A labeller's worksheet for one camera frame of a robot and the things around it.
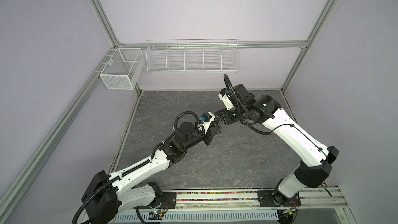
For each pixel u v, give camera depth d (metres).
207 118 0.59
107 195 0.39
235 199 0.75
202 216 1.58
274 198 0.67
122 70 0.99
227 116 0.61
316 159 0.41
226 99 0.54
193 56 0.99
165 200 0.73
